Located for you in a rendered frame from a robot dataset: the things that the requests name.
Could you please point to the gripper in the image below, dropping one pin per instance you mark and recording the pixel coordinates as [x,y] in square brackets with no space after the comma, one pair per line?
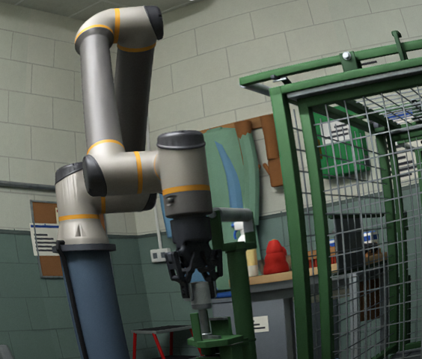
[191,235]

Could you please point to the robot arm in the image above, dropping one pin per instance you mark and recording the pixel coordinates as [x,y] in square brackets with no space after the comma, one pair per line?
[98,93]

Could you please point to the grey pin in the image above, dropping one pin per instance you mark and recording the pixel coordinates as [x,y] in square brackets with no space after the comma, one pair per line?
[200,299]

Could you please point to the green mesh squeeze cage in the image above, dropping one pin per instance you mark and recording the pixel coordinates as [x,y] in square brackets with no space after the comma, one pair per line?
[289,187]

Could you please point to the green bar with bolt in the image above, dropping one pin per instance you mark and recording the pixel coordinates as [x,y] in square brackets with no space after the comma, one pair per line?
[379,54]

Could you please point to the cream bottle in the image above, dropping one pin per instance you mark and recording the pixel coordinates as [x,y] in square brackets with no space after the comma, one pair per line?
[252,261]

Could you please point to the white spray bottle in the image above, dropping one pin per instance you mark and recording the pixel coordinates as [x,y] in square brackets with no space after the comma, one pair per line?
[241,230]

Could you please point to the red step stool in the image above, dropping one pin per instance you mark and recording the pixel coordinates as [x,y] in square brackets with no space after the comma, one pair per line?
[158,330]

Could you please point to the red rubber toy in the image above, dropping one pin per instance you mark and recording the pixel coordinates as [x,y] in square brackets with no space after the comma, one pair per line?
[275,258]

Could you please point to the grey workbench cabinet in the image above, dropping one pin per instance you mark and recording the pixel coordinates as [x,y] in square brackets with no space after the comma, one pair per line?
[271,306]

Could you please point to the green apron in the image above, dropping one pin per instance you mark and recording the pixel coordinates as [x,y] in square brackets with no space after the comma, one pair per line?
[222,168]

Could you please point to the brown gloves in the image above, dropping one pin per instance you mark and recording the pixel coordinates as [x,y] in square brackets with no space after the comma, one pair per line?
[271,149]

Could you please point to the cork notice board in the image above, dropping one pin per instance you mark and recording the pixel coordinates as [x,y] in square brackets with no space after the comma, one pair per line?
[48,261]

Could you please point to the white wall socket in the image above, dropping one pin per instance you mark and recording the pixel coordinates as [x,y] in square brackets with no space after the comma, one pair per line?
[159,255]

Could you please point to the green lever base bracket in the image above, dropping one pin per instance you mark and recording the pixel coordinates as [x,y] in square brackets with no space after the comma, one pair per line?
[218,342]

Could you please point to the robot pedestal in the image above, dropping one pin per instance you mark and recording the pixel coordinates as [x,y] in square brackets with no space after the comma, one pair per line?
[91,299]

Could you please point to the green wall board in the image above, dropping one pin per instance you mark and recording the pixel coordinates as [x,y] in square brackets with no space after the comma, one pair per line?
[342,149]

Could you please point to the grey wall conduit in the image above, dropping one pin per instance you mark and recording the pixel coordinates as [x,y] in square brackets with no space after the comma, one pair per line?
[9,182]

